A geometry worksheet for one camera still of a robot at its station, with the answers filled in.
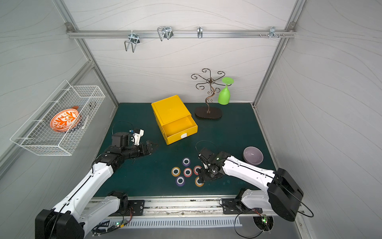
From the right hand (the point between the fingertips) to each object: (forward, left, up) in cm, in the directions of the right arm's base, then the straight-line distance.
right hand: (205, 176), depth 80 cm
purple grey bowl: (+14, -29, -2) cm, 33 cm away
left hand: (+10, +28, +13) cm, 32 cm away
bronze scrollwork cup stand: (+52, +1, -6) cm, 53 cm away
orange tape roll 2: (-3, +4, -4) cm, 6 cm away
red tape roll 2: (+4, +6, -3) cm, 8 cm away
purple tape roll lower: (-2, +14, -3) cm, 15 cm away
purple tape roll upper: (+9, +12, -3) cm, 15 cm away
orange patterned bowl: (+12, +66, +32) cm, 74 cm away
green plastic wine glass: (+47, -11, +19) cm, 52 cm away
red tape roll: (+3, +10, -3) cm, 11 cm away
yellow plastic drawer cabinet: (+24, +18, +19) cm, 36 cm away
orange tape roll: (+3, +16, -3) cm, 16 cm away
